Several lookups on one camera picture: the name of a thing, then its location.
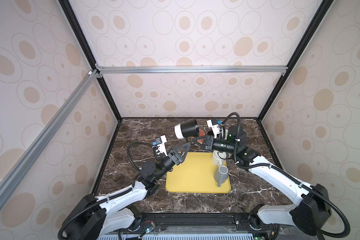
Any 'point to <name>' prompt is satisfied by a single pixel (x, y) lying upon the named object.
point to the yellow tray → (195, 172)
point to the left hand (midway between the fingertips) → (192, 146)
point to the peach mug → (201, 133)
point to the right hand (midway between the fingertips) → (194, 141)
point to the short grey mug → (221, 174)
